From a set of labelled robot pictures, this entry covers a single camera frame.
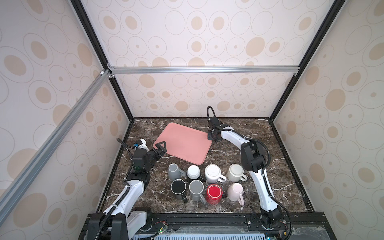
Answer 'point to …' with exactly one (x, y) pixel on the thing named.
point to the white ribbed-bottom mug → (212, 174)
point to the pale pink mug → (234, 193)
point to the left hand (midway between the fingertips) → (165, 143)
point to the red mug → (214, 194)
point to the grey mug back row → (174, 173)
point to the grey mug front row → (196, 189)
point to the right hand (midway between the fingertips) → (212, 135)
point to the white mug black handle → (193, 172)
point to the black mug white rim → (178, 186)
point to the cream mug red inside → (235, 173)
